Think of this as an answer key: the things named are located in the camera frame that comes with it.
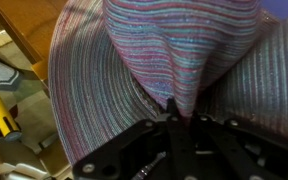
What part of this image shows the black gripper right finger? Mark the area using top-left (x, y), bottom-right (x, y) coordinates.
top-left (188, 111), bottom-right (288, 180)

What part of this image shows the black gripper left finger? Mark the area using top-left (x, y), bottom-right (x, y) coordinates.
top-left (72, 98), bottom-right (198, 180)

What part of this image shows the purple striped woven sun hat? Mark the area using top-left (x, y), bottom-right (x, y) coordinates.
top-left (48, 0), bottom-right (288, 168)

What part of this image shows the brown wooden shelf cabinet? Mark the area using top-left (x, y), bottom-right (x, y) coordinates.
top-left (0, 0), bottom-right (69, 82)

